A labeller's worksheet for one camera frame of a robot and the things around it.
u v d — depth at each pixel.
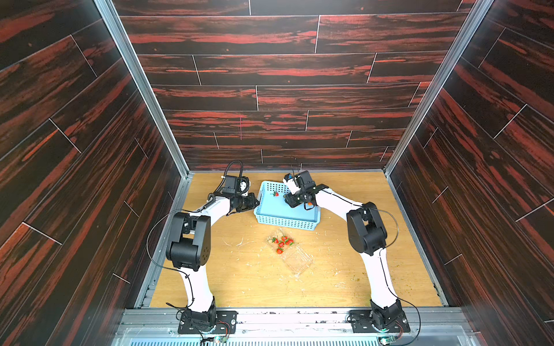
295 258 0.90
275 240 0.93
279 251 0.90
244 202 0.84
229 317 0.75
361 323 0.73
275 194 1.08
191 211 0.56
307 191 0.84
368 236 0.59
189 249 0.51
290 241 0.91
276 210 1.04
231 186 0.79
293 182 0.93
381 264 0.61
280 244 0.91
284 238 0.93
